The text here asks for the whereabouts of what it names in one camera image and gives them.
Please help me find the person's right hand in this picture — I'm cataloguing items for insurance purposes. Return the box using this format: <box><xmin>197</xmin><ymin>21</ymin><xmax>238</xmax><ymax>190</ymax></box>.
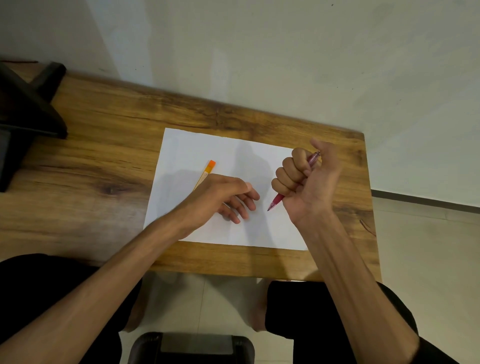
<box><xmin>271</xmin><ymin>138</ymin><xmax>343</xmax><ymax>230</ymax></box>

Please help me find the person's left hand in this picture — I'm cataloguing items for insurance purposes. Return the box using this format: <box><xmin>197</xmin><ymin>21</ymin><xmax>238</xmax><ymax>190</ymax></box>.
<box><xmin>176</xmin><ymin>173</ymin><xmax>261</xmax><ymax>241</ymax></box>

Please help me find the orange pen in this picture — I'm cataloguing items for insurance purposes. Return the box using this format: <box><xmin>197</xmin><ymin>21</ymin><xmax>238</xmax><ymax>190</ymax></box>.
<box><xmin>192</xmin><ymin>159</ymin><xmax>217</xmax><ymax>191</ymax></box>

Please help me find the pink mechanical pencil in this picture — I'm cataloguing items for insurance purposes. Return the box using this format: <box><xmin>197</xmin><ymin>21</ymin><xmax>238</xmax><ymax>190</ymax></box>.
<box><xmin>266</xmin><ymin>151</ymin><xmax>322</xmax><ymax>212</ymax></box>

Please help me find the white paper sheet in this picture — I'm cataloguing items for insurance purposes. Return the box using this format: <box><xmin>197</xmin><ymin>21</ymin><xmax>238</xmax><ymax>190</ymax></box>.
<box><xmin>143</xmin><ymin>127</ymin><xmax>309</xmax><ymax>251</ymax></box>

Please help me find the person's left forearm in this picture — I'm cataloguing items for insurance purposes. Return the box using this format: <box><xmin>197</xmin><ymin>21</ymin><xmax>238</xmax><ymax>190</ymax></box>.
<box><xmin>0</xmin><ymin>219</ymin><xmax>187</xmax><ymax>364</ymax></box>

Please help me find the person's right forearm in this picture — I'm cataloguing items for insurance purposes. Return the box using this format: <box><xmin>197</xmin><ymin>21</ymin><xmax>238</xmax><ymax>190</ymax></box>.
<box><xmin>298</xmin><ymin>209</ymin><xmax>421</xmax><ymax>364</ymax></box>

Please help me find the person's right foot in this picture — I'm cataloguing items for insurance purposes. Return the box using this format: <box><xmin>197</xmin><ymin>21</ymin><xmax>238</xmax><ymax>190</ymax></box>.
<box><xmin>249</xmin><ymin>279</ymin><xmax>272</xmax><ymax>333</ymax></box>

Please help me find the person's foot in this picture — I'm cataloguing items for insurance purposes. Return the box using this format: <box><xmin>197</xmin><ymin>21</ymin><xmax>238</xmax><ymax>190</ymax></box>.
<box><xmin>122</xmin><ymin>292</ymin><xmax>145</xmax><ymax>334</ymax></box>
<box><xmin>249</xmin><ymin>279</ymin><xmax>272</xmax><ymax>333</ymax></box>

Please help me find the person's right trouser leg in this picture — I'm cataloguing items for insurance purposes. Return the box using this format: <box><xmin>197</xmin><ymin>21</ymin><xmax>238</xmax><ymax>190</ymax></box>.
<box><xmin>264</xmin><ymin>280</ymin><xmax>419</xmax><ymax>364</ymax></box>

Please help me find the person's trouser leg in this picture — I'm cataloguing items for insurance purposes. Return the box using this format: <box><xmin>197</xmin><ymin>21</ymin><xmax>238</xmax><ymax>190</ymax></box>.
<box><xmin>0</xmin><ymin>253</ymin><xmax>143</xmax><ymax>364</ymax></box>
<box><xmin>264</xmin><ymin>280</ymin><xmax>419</xmax><ymax>364</ymax></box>

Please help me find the person's left foot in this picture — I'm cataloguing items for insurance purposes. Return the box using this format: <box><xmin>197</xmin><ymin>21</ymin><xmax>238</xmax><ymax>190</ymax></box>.
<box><xmin>122</xmin><ymin>292</ymin><xmax>145</xmax><ymax>334</ymax></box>

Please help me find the person's left trouser leg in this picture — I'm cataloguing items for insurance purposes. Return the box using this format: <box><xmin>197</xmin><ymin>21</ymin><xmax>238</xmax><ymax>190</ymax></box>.
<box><xmin>0</xmin><ymin>253</ymin><xmax>143</xmax><ymax>364</ymax></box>

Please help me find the dark skirting board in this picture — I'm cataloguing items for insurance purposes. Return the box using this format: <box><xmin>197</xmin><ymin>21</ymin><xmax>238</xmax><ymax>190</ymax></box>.
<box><xmin>371</xmin><ymin>189</ymin><xmax>480</xmax><ymax>215</ymax></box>

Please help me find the black stool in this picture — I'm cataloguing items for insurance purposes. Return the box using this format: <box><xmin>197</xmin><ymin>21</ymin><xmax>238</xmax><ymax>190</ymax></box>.
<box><xmin>127</xmin><ymin>331</ymin><xmax>256</xmax><ymax>364</ymax></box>

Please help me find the black television stand leg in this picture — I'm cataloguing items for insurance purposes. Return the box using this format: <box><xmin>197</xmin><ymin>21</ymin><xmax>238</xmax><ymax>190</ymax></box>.
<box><xmin>0</xmin><ymin>61</ymin><xmax>67</xmax><ymax>193</ymax></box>

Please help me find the black right shirt sleeve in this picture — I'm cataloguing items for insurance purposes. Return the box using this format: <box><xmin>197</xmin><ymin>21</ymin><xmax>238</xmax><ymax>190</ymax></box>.
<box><xmin>408</xmin><ymin>337</ymin><xmax>460</xmax><ymax>364</ymax></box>

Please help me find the black flat screen television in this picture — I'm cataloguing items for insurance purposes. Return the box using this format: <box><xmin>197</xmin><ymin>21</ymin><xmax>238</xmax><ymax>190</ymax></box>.
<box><xmin>0</xmin><ymin>61</ymin><xmax>69</xmax><ymax>140</ymax></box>

